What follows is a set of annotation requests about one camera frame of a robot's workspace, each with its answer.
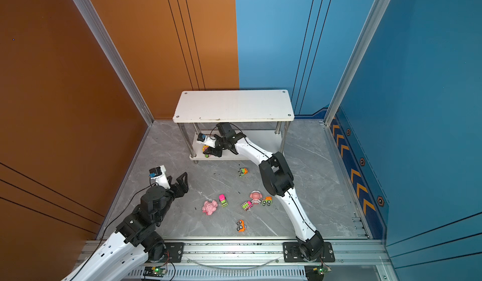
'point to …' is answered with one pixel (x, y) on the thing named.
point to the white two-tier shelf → (198, 112)
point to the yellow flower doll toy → (204, 147)
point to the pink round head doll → (256, 196)
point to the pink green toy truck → (223, 199)
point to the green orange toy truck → (243, 171)
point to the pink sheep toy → (209, 207)
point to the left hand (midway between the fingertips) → (181, 174)
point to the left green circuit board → (155, 271)
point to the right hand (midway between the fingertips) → (205, 147)
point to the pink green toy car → (246, 205)
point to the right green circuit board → (314, 272)
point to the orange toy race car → (241, 226)
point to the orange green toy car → (267, 201)
